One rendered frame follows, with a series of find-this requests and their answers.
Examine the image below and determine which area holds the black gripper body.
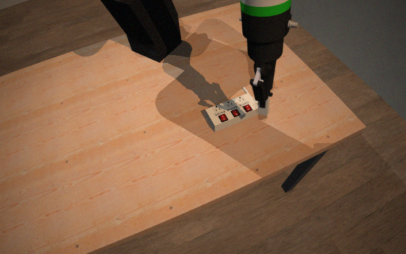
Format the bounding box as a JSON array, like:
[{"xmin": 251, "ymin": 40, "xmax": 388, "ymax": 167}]
[{"xmin": 247, "ymin": 38, "xmax": 284, "ymax": 78}]

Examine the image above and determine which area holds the beige power strip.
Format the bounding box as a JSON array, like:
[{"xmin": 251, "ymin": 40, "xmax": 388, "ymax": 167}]
[{"xmin": 205, "ymin": 87, "xmax": 258, "ymax": 132}]

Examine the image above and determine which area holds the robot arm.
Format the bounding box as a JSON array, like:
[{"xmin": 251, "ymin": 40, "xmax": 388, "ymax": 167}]
[{"xmin": 239, "ymin": 0, "xmax": 298, "ymax": 43}]

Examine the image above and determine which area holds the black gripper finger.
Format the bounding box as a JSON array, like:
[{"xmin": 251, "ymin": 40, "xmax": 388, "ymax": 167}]
[
  {"xmin": 269, "ymin": 61, "xmax": 276, "ymax": 106},
  {"xmin": 250, "ymin": 65, "xmax": 272, "ymax": 116}
]

